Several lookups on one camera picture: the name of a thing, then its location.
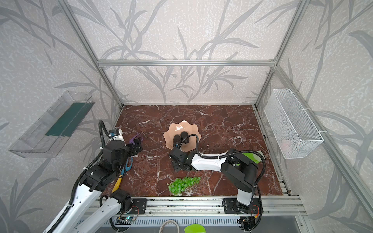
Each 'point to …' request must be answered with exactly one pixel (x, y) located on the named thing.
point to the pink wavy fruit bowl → (176, 129)
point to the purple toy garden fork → (131, 141)
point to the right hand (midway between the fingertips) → (177, 158)
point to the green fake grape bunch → (179, 185)
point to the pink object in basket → (285, 145)
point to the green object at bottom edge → (194, 228)
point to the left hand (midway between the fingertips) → (135, 136)
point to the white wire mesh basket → (295, 134)
